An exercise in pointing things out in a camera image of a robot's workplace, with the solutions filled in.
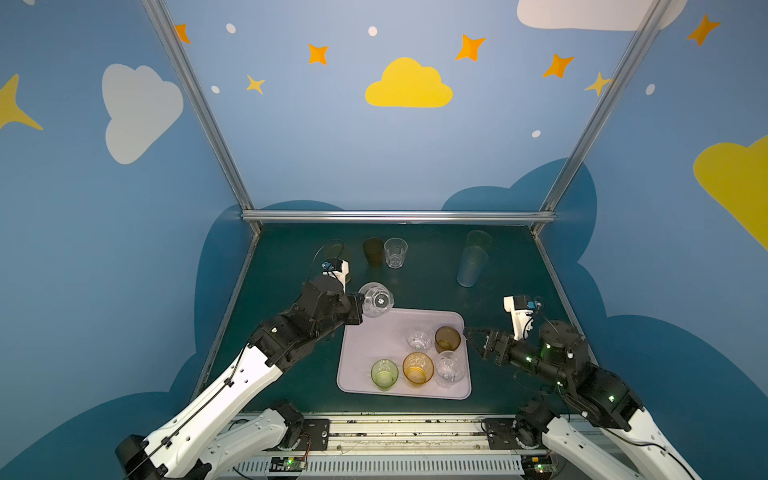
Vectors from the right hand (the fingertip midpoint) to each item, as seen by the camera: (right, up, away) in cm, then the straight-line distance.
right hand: (476, 328), depth 67 cm
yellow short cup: (-11, -16, +18) cm, 27 cm away
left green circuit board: (-44, -34, +4) cm, 56 cm away
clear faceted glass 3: (-10, -9, +23) cm, 27 cm away
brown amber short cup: (-2, -8, +21) cm, 23 cm away
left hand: (-25, +7, +4) cm, 26 cm away
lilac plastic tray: (-21, -9, +24) cm, 33 cm away
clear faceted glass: (-17, +19, +44) cm, 51 cm away
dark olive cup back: (-25, +18, +38) cm, 49 cm away
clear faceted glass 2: (-23, +5, +11) cm, 26 cm away
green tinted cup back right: (+11, +23, +36) cm, 44 cm away
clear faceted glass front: (-2, -16, +17) cm, 24 cm away
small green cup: (-21, -17, +17) cm, 33 cm away
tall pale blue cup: (+9, +15, +35) cm, 39 cm away
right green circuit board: (+16, -34, +4) cm, 38 cm away
